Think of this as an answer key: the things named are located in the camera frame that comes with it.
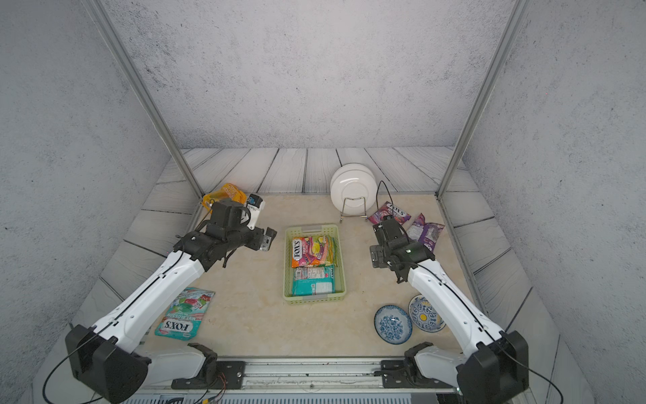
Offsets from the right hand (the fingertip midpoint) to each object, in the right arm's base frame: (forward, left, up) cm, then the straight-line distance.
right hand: (396, 250), depth 80 cm
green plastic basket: (+18, +29, -13) cm, 36 cm away
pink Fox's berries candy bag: (+31, -4, -15) cm, 34 cm away
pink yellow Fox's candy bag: (+8, +28, -13) cm, 32 cm away
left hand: (+4, +40, +7) cm, 41 cm away
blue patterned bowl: (-17, +1, -18) cm, 24 cm away
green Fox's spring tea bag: (+9, +21, -15) cm, 27 cm away
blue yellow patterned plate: (-14, -10, -18) cm, 25 cm away
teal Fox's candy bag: (-3, +27, -16) cm, 31 cm away
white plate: (+32, +11, -4) cm, 34 cm away
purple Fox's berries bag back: (+17, -16, -14) cm, 28 cm away
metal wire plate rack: (+27, +6, -16) cm, 32 cm away
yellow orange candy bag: (+40, +69, -12) cm, 80 cm away
